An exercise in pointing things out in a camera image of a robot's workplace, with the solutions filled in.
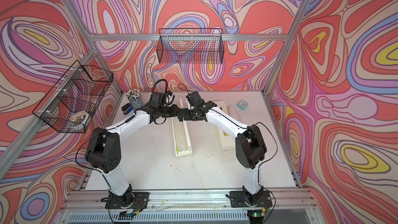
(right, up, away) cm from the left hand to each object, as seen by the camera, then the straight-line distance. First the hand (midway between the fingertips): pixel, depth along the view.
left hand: (183, 111), depth 90 cm
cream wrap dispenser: (+25, -16, -8) cm, 31 cm away
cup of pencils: (-30, +9, +3) cm, 32 cm away
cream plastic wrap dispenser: (0, -19, -6) cm, 20 cm away
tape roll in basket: (-47, -2, -17) cm, 51 cm away
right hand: (+2, -5, -3) cm, 6 cm away
